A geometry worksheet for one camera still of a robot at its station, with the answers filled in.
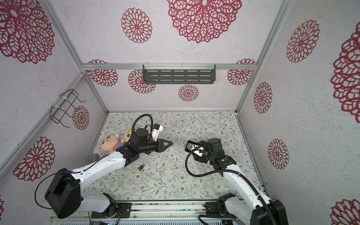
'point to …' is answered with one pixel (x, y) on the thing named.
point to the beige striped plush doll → (111, 143)
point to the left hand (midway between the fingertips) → (172, 144)
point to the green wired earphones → (141, 168)
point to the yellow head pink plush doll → (128, 135)
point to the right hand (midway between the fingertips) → (198, 145)
